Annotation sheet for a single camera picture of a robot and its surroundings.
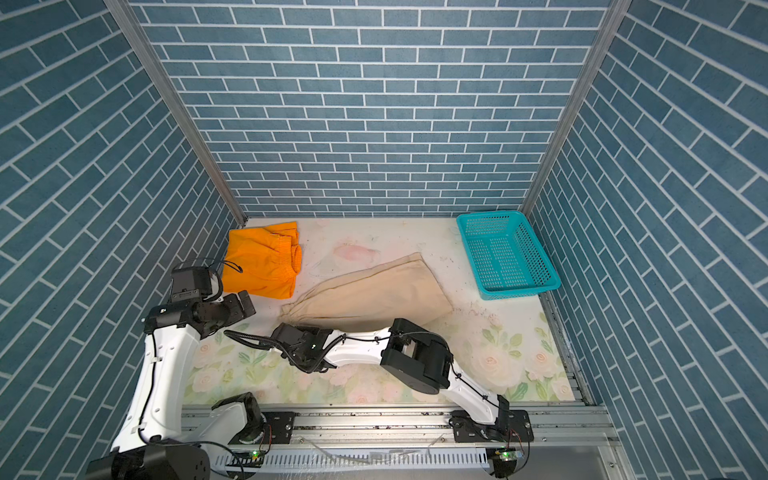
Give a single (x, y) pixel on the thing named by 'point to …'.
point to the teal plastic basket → (505, 258)
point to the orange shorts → (263, 261)
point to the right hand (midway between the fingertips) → (297, 333)
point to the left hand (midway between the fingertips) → (236, 309)
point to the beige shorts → (394, 291)
